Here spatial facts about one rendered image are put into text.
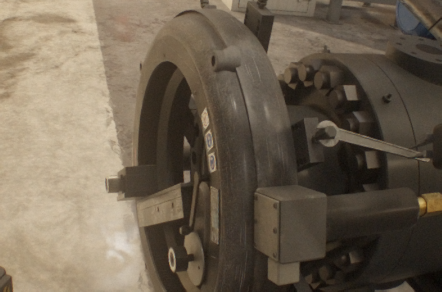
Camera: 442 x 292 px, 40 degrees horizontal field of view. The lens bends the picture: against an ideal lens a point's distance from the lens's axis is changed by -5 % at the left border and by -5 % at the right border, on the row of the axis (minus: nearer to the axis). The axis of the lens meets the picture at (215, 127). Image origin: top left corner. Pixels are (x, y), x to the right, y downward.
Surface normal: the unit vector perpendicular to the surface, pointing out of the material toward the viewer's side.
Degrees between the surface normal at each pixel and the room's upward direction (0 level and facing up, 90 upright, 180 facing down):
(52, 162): 0
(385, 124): 40
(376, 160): 49
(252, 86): 33
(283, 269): 67
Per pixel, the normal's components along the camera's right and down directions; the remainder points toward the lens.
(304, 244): 0.36, 0.07
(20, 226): 0.12, -0.89
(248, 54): 0.22, -0.67
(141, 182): 0.34, -0.20
